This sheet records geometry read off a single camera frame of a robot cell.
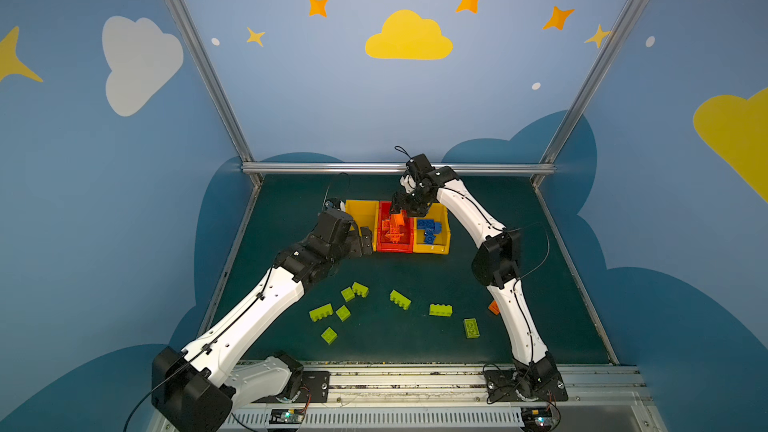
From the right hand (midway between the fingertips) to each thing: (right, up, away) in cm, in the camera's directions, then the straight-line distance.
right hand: (399, 208), depth 96 cm
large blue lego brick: (+12, -6, +10) cm, 17 cm away
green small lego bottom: (-20, -35, -15) cm, 43 cm away
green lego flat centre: (+12, -30, -10) cm, 34 cm away
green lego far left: (-23, -30, -12) cm, 40 cm away
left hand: (-11, -7, -19) cm, 23 cm away
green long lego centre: (0, -27, -9) cm, 29 cm away
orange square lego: (+21, -23, -27) cm, 42 cm away
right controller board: (+32, -51, -25) cm, 66 cm away
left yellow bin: (-12, -2, +14) cm, 19 cm away
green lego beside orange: (-12, -25, -7) cm, 28 cm away
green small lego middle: (-17, -31, -10) cm, 37 cm away
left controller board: (-28, -50, -26) cm, 63 cm away
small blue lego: (+11, -10, +5) cm, 16 cm away
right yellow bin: (+12, -9, +8) cm, 16 cm away
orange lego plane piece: (-2, -6, +5) cm, 8 cm away
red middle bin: (-5, -12, +2) cm, 13 cm away
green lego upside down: (+20, -34, -12) cm, 42 cm away
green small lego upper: (-16, -26, -8) cm, 32 cm away
